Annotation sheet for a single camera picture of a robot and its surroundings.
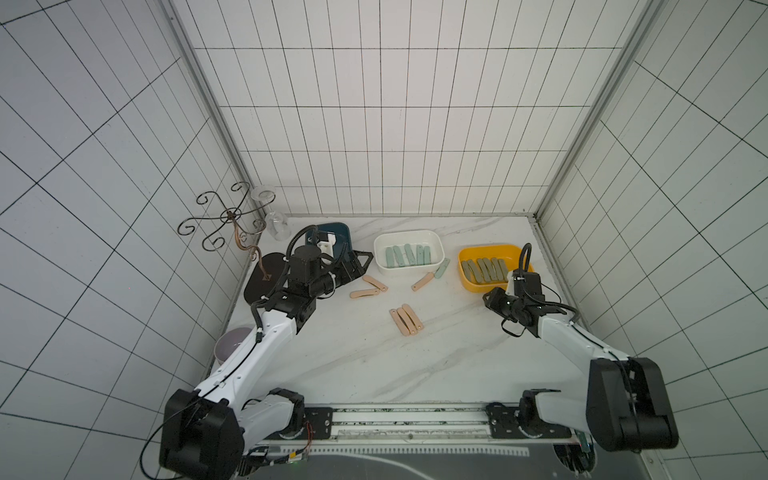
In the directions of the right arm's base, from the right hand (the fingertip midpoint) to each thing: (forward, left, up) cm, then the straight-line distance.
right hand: (490, 292), depth 92 cm
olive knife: (+12, +5, -4) cm, 14 cm away
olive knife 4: (+13, -3, -5) cm, 14 cm away
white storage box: (+21, +17, 0) cm, 27 cm away
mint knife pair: (+16, +32, -4) cm, 36 cm away
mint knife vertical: (+17, +29, -5) cm, 34 cm away
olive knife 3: (+12, -1, -5) cm, 13 cm away
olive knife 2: (+12, +2, -6) cm, 13 cm away
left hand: (-4, +39, +17) cm, 43 cm away
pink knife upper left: (+4, +37, -5) cm, 38 cm away
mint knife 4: (+15, +19, -4) cm, 24 cm away
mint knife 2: (+17, +25, -4) cm, 31 cm away
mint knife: (+12, +14, -4) cm, 19 cm away
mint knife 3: (+17, +22, -4) cm, 28 cm away
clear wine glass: (+12, +68, +17) cm, 71 cm away
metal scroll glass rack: (-6, +74, +28) cm, 79 cm away
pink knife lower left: (0, +39, -4) cm, 39 cm away
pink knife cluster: (-10, +28, -4) cm, 30 cm away
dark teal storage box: (+23, +51, +1) cm, 56 cm away
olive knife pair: (+13, -6, -5) cm, 15 cm away
